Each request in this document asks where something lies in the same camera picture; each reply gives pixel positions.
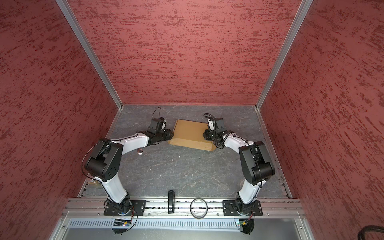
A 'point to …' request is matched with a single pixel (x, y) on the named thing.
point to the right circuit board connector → (248, 225)
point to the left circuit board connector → (119, 222)
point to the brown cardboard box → (189, 134)
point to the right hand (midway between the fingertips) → (204, 136)
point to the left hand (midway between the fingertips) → (171, 136)
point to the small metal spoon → (140, 151)
